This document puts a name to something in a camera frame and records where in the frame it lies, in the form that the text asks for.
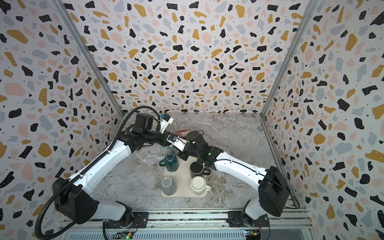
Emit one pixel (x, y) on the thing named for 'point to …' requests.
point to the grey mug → (167, 185)
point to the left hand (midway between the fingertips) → (176, 135)
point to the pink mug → (182, 133)
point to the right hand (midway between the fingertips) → (171, 142)
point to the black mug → (196, 168)
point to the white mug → (198, 184)
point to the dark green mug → (171, 163)
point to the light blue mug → (169, 149)
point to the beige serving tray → (182, 177)
